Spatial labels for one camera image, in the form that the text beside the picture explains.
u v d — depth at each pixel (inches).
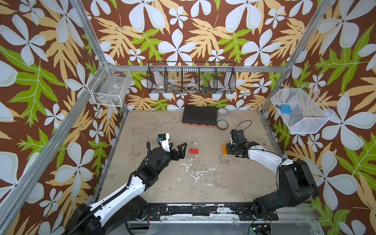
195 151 38.5
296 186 17.2
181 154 27.0
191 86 38.8
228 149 32.8
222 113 46.7
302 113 32.1
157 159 22.5
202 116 44.6
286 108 34.0
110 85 33.9
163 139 26.2
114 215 18.4
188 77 38.0
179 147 26.8
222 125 44.2
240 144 27.7
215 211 29.5
